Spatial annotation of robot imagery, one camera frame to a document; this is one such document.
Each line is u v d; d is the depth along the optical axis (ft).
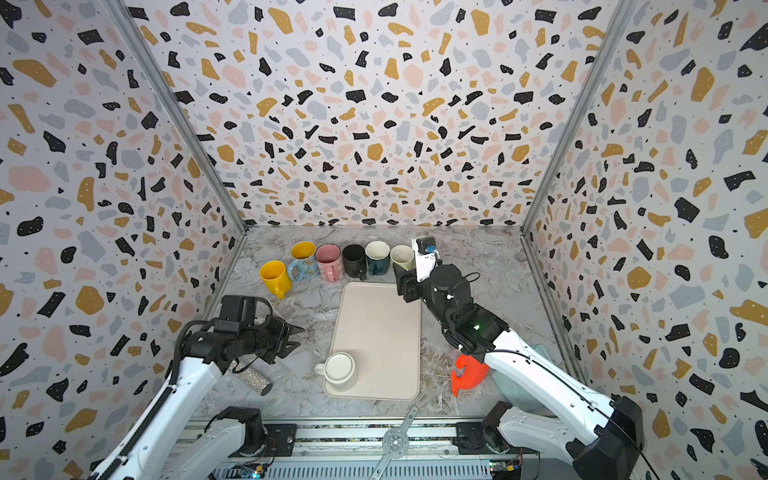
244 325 2.01
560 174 3.39
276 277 3.14
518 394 2.65
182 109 2.86
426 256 1.91
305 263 3.22
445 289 1.64
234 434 1.99
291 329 2.30
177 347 1.69
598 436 1.28
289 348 2.38
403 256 3.57
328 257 3.36
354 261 3.38
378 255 3.39
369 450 2.40
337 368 2.58
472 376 2.69
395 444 2.42
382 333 3.02
